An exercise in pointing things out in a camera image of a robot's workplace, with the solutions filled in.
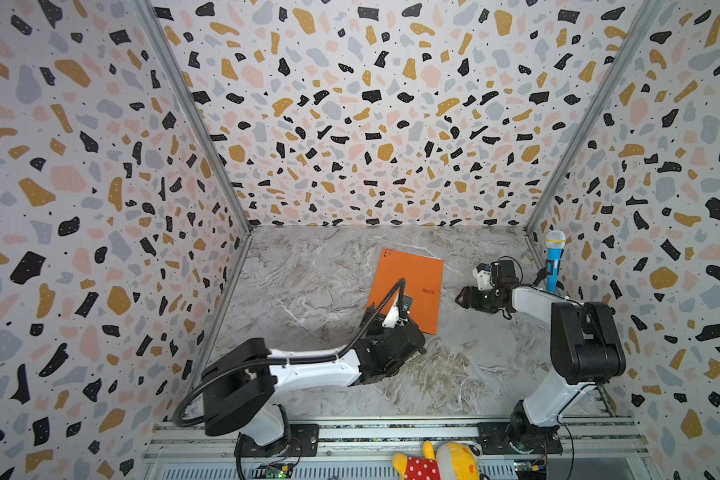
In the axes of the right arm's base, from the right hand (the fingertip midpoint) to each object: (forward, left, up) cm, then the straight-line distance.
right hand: (462, 293), depth 97 cm
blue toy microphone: (+4, -22, +21) cm, 31 cm away
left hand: (-13, +23, +12) cm, 29 cm away
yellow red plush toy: (-46, +10, +4) cm, 47 cm away
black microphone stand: (+1, -22, +10) cm, 24 cm away
